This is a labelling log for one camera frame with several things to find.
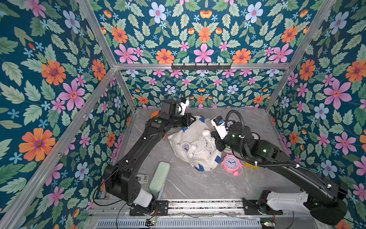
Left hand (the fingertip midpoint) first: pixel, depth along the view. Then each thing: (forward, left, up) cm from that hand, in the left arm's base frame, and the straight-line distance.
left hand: (197, 118), depth 74 cm
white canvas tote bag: (-1, +8, -24) cm, 25 cm away
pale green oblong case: (-20, +23, -27) cm, 41 cm away
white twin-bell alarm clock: (-10, -4, -7) cm, 13 cm away
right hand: (-9, -8, +1) cm, 12 cm away
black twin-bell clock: (+3, -42, -27) cm, 51 cm away
